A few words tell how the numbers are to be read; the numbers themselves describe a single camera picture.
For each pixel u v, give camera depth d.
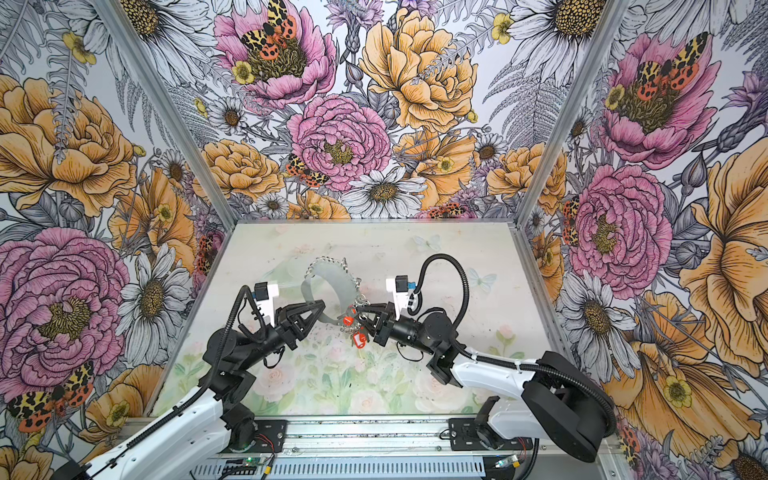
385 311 0.64
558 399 0.43
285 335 0.61
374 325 0.65
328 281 0.65
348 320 0.67
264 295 0.61
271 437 0.73
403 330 0.64
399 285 0.64
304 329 0.64
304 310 0.65
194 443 0.57
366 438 0.76
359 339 0.69
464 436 0.74
